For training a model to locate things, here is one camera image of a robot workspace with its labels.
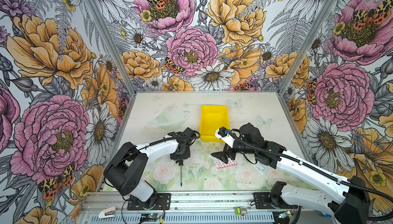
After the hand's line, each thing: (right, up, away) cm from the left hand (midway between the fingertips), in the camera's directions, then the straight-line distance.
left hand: (180, 160), depth 87 cm
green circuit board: (-12, -20, -15) cm, 28 cm away
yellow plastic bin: (+19, +22, +16) cm, 33 cm away
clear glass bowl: (-9, +21, +21) cm, 31 cm away
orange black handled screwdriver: (0, -1, -2) cm, 2 cm away
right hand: (+19, +10, -14) cm, 26 cm away
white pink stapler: (-31, -18, -17) cm, 39 cm away
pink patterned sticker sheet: (+22, -2, -1) cm, 22 cm away
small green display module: (+29, -17, -17) cm, 37 cm away
